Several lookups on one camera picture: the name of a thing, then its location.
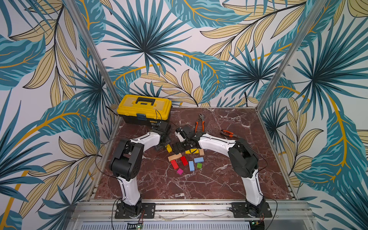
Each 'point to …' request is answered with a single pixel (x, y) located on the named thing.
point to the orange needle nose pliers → (229, 134)
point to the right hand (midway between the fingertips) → (178, 147)
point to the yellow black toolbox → (144, 110)
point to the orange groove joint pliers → (196, 124)
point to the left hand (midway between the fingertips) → (164, 143)
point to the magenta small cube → (180, 171)
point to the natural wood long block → (201, 152)
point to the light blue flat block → (198, 159)
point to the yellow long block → (188, 152)
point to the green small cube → (199, 166)
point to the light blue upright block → (191, 165)
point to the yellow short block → (168, 148)
